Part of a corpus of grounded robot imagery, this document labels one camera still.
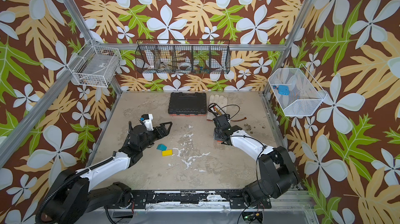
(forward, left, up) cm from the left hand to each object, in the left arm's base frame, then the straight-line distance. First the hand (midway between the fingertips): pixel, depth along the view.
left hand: (167, 122), depth 83 cm
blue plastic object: (+16, -64, +10) cm, 67 cm away
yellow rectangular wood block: (-10, +1, -16) cm, 19 cm away
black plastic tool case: (+24, -10, -13) cm, 29 cm away
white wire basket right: (+13, -70, +12) cm, 72 cm away
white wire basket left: (+26, +41, +17) cm, 52 cm away
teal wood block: (-7, +4, -15) cm, 17 cm away
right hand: (-1, -30, -10) cm, 32 cm away
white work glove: (+29, -34, -15) cm, 48 cm away
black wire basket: (+40, -7, +15) cm, 43 cm away
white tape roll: (+37, -10, +11) cm, 40 cm away
